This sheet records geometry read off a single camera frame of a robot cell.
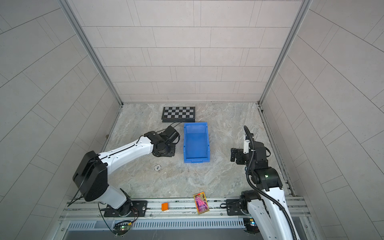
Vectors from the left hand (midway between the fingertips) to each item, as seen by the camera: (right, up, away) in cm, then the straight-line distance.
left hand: (175, 152), depth 84 cm
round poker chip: (-10, -9, 0) cm, 14 cm away
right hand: (+33, +4, -9) cm, 35 cm away
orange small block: (-3, -23, -13) cm, 27 cm away
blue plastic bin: (+11, +3, +13) cm, 17 cm away
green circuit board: (-21, -28, -20) cm, 40 cm away
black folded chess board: (-1, +21, +21) cm, 30 cm away
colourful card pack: (+15, -21, -13) cm, 29 cm away
